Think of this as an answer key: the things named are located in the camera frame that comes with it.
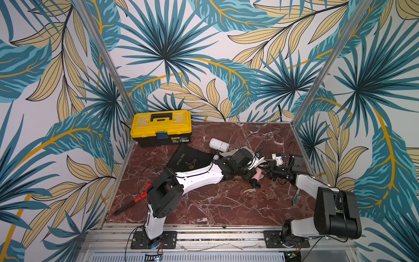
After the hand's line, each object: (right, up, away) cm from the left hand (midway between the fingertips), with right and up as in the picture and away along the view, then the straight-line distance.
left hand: (253, 169), depth 81 cm
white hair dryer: (-15, +11, +19) cm, 27 cm away
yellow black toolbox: (-53, +22, +14) cm, 59 cm away
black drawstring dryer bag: (-35, +4, +20) cm, 41 cm away
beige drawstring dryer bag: (-9, +9, -19) cm, 23 cm away
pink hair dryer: (+2, -3, +2) cm, 4 cm away
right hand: (+4, 0, +6) cm, 8 cm away
